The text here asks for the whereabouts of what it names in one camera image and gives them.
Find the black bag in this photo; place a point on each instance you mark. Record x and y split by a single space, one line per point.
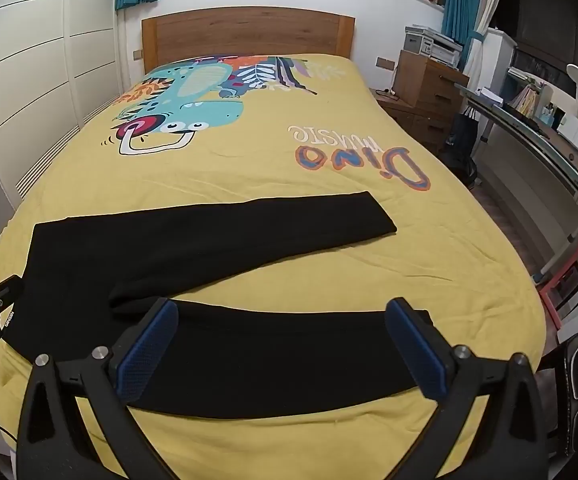
461 140

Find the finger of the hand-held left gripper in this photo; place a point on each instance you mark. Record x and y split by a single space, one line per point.
5 295

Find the white wardrobe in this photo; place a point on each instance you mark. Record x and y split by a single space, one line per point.
29 60

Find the white shelf with items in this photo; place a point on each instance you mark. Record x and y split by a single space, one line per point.
534 145

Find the wooden headboard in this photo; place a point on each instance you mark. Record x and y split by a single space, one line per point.
249 35

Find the white printer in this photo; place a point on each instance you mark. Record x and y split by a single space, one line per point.
431 45

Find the wooden dresser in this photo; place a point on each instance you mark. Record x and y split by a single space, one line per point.
426 82

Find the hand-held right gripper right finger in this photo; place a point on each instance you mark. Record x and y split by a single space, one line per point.
416 347

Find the stack of desk books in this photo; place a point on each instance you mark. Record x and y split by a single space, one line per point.
526 100

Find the yellow printed blanket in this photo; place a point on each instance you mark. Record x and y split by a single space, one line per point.
279 160

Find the wooden nightstand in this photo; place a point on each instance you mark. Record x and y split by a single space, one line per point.
414 120

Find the red chair frame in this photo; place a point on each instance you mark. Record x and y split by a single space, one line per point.
561 280

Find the black pants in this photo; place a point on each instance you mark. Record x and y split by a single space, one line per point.
219 240

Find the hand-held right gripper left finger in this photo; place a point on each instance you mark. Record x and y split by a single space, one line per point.
150 347

